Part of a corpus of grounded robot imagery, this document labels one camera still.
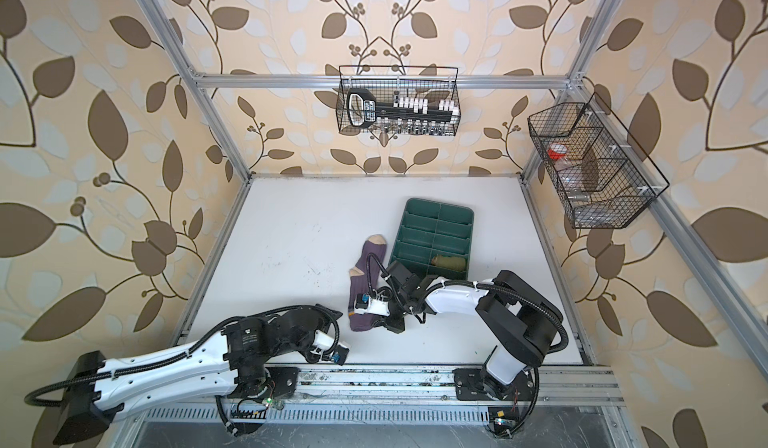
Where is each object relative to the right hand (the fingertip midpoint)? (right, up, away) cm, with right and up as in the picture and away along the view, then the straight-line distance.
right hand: (375, 322), depth 84 cm
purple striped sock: (-4, +10, +7) cm, 13 cm away
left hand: (-10, +3, -6) cm, 12 cm away
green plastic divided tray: (+18, +23, +11) cm, 31 cm away
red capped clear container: (+50, +48, -3) cm, 69 cm away
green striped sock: (+24, +16, +6) cm, 30 cm away
